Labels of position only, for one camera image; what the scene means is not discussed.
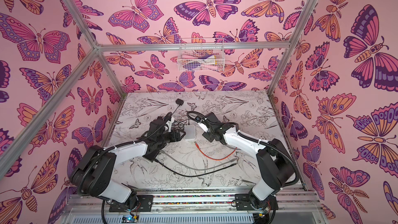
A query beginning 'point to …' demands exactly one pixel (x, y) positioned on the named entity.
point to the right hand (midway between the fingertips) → (210, 126)
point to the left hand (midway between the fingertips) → (184, 132)
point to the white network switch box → (190, 132)
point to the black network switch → (153, 149)
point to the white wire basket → (202, 54)
